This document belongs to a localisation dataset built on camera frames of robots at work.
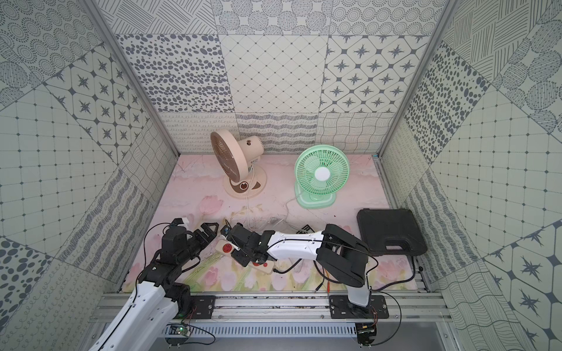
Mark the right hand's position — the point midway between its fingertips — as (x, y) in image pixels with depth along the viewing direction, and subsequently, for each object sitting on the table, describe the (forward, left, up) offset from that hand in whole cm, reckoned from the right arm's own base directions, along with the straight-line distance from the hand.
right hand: (242, 250), depth 83 cm
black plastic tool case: (+8, -59, +1) cm, 60 cm away
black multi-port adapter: (+10, -26, -2) cm, 28 cm away
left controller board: (-26, +18, -5) cm, 32 cm away
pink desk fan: (+25, +1, +23) cm, 35 cm away
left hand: (+6, +12, +7) cm, 15 cm away
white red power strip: (+1, +6, -1) cm, 7 cm away
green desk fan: (+24, -31, +19) cm, 43 cm away
